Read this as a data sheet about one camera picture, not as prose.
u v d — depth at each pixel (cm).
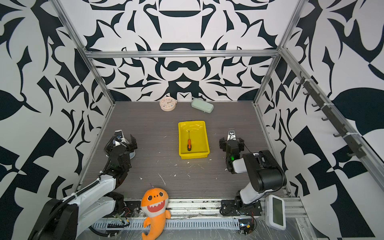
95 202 52
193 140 97
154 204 69
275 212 70
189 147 94
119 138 68
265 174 46
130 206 75
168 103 116
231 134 81
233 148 72
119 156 63
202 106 118
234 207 74
